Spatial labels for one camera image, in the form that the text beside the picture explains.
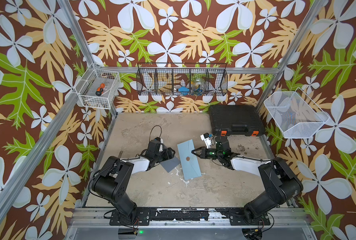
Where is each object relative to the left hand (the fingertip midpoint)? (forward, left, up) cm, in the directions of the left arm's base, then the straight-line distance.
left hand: (171, 151), depth 94 cm
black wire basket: (+39, -6, +27) cm, 48 cm away
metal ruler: (0, +35, -5) cm, 35 cm away
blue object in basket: (+31, -8, +24) cm, 40 cm away
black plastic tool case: (+24, -50, +3) cm, 55 cm away
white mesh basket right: (+9, -69, +25) cm, 74 cm away
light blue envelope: (-9, -11, +4) cm, 15 cm away
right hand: (-4, -12, +7) cm, 15 cm away
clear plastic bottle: (+36, -18, +24) cm, 47 cm away
